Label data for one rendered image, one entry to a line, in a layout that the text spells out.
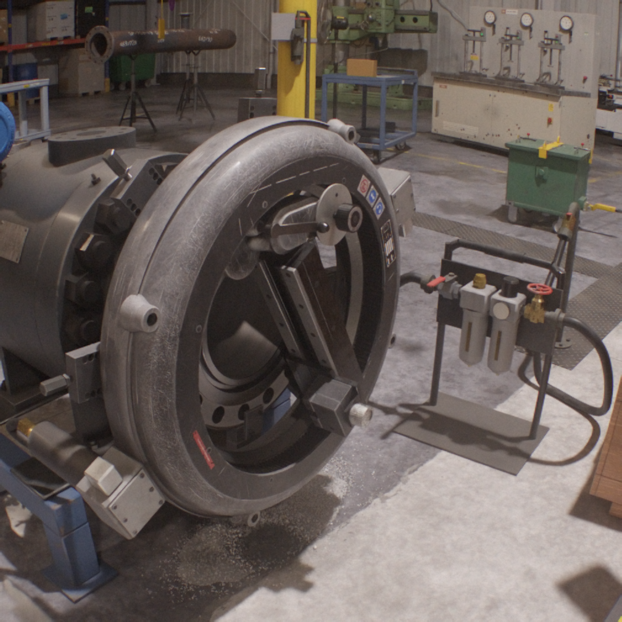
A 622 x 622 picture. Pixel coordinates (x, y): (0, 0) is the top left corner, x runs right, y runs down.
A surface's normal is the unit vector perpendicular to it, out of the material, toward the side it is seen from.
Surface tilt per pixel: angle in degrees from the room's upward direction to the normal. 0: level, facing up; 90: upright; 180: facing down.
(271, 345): 38
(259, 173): 75
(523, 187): 90
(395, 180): 22
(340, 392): 29
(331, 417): 119
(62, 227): 52
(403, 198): 90
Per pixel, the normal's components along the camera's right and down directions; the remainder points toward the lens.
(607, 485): -0.59, 0.32
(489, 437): 0.02, -0.91
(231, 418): 0.80, 0.25
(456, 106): -0.80, 0.23
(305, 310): -0.53, 0.72
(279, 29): 0.04, 0.41
